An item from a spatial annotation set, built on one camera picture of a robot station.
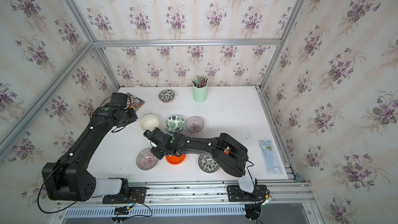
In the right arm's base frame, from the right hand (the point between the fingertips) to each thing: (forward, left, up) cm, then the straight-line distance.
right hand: (157, 148), depth 81 cm
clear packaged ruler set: (0, -63, -8) cm, 64 cm away
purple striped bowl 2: (-4, +6, -5) cm, 9 cm away
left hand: (+13, +12, +10) cm, 20 cm away
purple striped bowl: (+19, -19, -6) cm, 28 cm away
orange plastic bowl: (-5, -10, -3) cm, 12 cm away
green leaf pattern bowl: (+18, -7, -4) cm, 19 cm away
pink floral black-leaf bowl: (+42, +3, -4) cm, 43 cm away
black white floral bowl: (-5, -27, -6) cm, 28 cm away
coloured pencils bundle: (+45, -22, +7) cm, 51 cm away
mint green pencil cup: (+38, -22, +1) cm, 44 cm away
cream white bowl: (+17, +9, -1) cm, 20 cm away
